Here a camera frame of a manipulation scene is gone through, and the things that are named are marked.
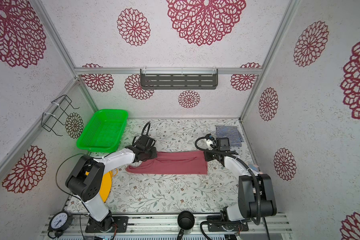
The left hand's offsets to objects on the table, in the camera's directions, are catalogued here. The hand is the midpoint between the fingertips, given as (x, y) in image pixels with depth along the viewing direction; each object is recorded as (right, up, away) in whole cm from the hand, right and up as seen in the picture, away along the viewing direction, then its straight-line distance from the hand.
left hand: (154, 155), depth 95 cm
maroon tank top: (+21, -5, +1) cm, 21 cm away
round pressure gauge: (-43, -29, -23) cm, 56 cm away
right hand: (+33, +4, -4) cm, 33 cm away
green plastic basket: (-41, +14, +17) cm, 47 cm away
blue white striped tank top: (+55, +11, +10) cm, 57 cm away
